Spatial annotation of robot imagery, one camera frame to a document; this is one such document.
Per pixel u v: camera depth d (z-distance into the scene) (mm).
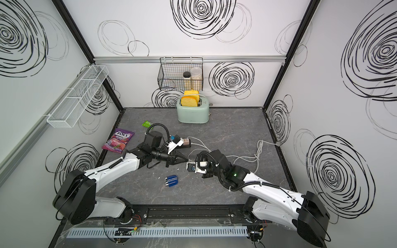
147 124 1084
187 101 977
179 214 755
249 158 937
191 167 621
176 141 694
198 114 1065
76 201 413
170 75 989
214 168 564
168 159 682
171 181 821
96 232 695
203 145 989
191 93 1012
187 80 851
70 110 734
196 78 847
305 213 403
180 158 734
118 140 991
